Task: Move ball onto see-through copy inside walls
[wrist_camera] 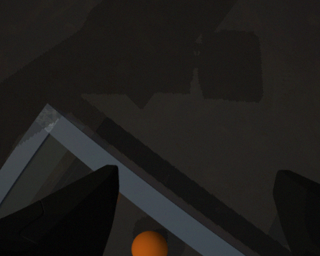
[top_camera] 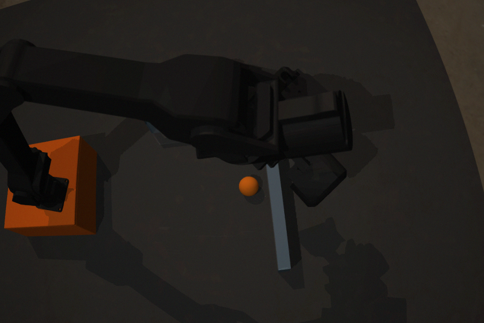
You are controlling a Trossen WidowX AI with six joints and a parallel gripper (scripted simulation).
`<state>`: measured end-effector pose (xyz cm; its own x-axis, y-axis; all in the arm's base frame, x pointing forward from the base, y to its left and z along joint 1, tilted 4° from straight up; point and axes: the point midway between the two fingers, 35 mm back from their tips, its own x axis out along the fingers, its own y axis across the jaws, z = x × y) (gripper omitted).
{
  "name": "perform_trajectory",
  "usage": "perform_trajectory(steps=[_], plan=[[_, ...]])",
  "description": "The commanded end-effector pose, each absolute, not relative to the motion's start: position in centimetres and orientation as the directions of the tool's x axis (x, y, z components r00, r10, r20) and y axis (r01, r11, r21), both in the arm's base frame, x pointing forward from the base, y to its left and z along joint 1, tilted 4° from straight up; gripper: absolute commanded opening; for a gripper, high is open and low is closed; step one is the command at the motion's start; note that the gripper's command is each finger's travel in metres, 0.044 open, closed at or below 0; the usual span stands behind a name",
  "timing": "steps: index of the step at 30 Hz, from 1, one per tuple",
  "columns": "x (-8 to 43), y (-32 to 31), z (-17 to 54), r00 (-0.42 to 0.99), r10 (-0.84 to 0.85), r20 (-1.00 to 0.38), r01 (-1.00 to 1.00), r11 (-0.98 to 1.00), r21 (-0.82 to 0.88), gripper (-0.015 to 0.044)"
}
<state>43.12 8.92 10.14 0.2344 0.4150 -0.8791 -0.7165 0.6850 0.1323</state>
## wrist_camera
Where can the clear low glass walls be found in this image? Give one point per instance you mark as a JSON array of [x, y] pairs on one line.
[[48, 157]]

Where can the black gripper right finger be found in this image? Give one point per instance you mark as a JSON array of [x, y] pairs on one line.
[[297, 200]]

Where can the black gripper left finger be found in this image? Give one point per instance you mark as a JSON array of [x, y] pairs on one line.
[[74, 221]]

